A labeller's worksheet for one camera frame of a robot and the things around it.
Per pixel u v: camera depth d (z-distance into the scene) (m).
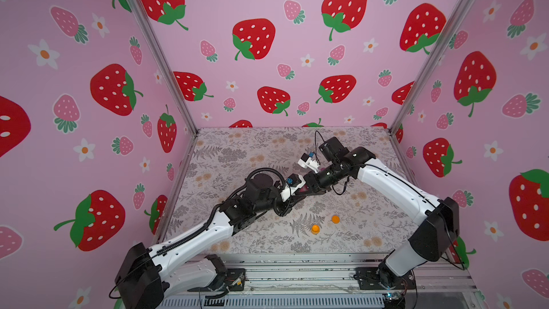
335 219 0.88
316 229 0.85
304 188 0.69
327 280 0.75
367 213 0.90
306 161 0.71
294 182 0.60
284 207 0.64
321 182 0.67
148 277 0.39
